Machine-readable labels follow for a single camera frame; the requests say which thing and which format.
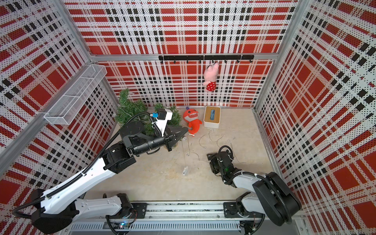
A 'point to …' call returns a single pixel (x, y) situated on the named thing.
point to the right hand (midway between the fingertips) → (208, 157)
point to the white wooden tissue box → (212, 116)
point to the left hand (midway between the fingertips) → (188, 130)
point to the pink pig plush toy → (210, 76)
